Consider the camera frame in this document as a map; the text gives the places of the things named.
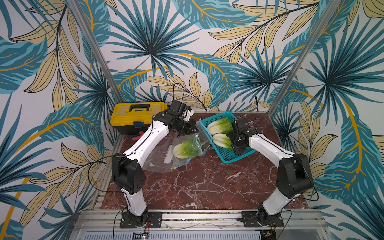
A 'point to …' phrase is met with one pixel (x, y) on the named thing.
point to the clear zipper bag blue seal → (164, 160)
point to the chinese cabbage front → (186, 149)
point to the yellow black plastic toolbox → (135, 118)
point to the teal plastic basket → (226, 155)
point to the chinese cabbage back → (222, 126)
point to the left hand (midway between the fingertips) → (198, 132)
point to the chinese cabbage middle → (223, 140)
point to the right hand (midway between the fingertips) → (229, 140)
